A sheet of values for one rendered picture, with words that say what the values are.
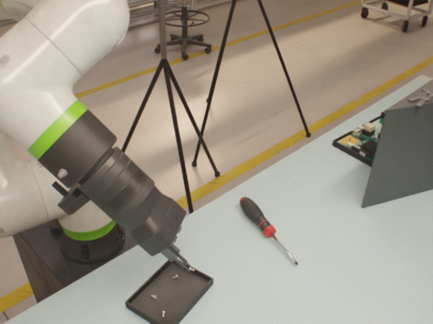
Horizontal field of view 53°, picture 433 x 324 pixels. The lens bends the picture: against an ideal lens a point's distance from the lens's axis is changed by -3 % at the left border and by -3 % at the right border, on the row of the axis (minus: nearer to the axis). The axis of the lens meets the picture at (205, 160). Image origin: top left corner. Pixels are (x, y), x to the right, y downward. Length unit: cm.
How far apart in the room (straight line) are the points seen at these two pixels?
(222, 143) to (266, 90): 83
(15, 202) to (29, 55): 39
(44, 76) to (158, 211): 22
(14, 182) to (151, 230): 38
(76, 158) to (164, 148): 227
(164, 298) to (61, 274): 39
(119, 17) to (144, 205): 24
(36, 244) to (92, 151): 59
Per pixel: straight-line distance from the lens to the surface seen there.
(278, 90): 354
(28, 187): 89
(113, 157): 57
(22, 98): 55
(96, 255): 102
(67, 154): 55
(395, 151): 83
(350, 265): 76
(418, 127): 84
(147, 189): 58
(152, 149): 280
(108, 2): 57
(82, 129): 56
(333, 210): 86
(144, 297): 69
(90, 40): 56
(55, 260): 106
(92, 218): 95
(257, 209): 79
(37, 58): 55
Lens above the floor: 155
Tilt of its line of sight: 35 degrees down
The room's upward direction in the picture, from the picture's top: straight up
